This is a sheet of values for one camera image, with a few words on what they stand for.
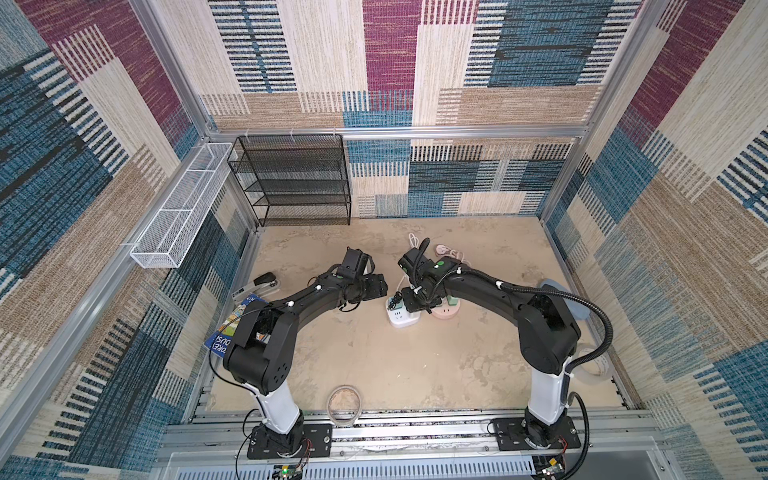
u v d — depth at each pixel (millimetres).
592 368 839
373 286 847
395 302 851
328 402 777
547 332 490
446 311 937
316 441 739
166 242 706
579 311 916
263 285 1003
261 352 471
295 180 1093
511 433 734
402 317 916
